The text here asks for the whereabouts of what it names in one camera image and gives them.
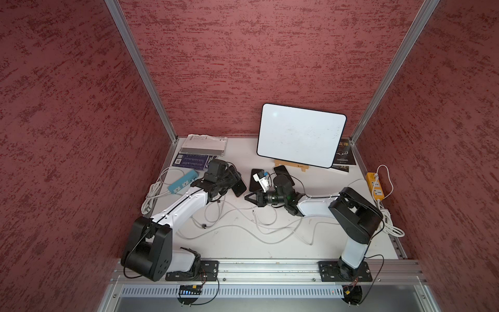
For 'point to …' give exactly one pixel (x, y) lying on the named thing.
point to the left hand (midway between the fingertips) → (236, 181)
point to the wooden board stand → (295, 164)
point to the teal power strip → (188, 177)
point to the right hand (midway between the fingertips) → (246, 200)
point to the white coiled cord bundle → (154, 188)
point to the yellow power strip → (375, 186)
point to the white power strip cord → (387, 223)
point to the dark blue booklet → (192, 160)
